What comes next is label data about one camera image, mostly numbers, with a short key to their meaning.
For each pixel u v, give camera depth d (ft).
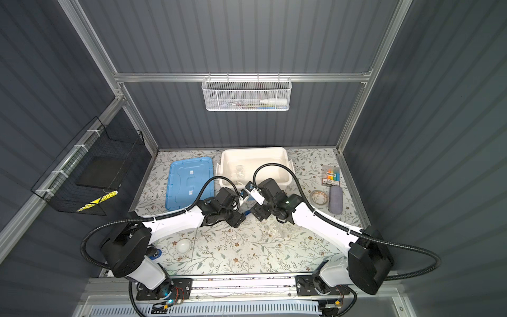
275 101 2.84
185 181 3.47
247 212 3.02
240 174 3.45
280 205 1.96
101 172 2.32
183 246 2.71
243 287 2.48
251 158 3.37
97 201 2.16
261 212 2.41
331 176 3.45
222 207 2.24
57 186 2.02
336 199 3.13
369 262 1.33
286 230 2.92
